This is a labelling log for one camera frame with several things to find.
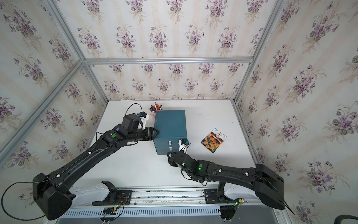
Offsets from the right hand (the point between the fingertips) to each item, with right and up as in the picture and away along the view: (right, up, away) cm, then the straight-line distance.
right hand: (170, 156), depth 77 cm
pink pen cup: (-11, +23, +5) cm, 26 cm away
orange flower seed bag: (+30, +5, +19) cm, 35 cm away
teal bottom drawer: (-3, +3, +3) cm, 5 cm away
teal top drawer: (-1, +8, -2) cm, 9 cm away
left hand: (-7, +13, -2) cm, 15 cm away
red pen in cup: (-11, +28, +24) cm, 39 cm away
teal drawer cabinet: (+1, +17, 0) cm, 17 cm away
